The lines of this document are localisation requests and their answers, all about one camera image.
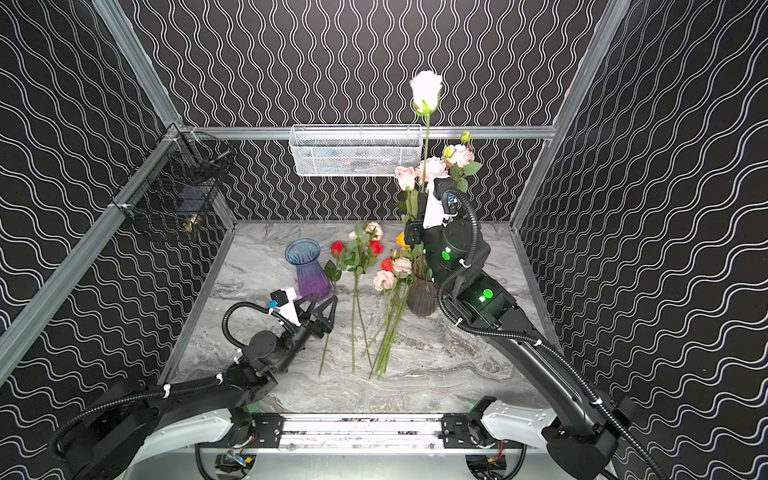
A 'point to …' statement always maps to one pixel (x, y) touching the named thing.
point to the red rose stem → (333, 270)
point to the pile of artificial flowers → (377, 299)
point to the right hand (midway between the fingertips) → (421, 195)
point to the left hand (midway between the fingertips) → (334, 299)
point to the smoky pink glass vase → (422, 292)
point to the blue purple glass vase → (312, 278)
